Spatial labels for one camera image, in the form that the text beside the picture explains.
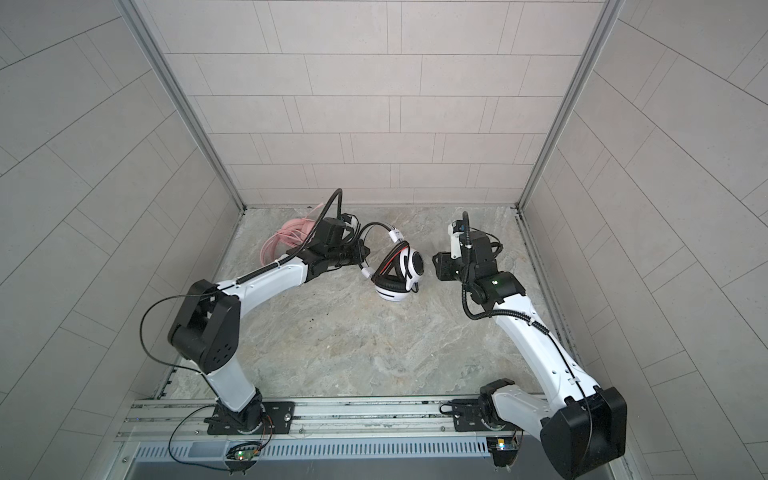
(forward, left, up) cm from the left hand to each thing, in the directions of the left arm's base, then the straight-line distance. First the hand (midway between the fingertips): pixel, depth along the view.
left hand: (379, 246), depth 88 cm
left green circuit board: (-49, +27, -9) cm, 57 cm away
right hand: (-7, -16, +6) cm, 19 cm away
